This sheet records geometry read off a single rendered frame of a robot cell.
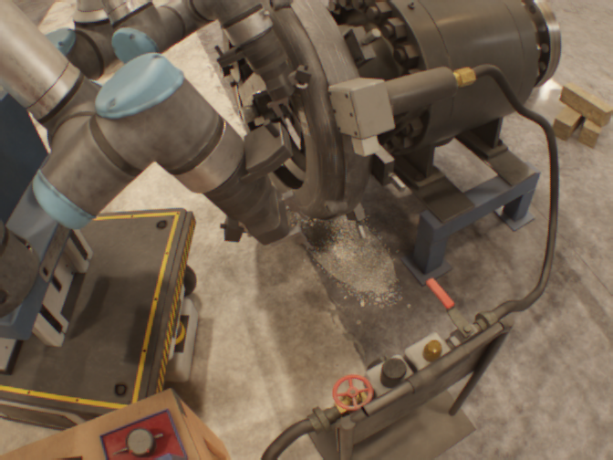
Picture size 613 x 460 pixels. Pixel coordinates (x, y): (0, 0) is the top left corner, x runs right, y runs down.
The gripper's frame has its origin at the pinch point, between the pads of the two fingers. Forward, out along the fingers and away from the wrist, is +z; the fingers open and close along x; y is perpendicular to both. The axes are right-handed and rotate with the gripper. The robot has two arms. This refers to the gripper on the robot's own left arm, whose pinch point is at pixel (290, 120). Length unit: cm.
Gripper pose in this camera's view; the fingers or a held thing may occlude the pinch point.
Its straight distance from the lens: 94.6
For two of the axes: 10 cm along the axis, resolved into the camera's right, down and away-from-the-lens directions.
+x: 1.9, -6.6, 7.3
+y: 8.7, -2.3, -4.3
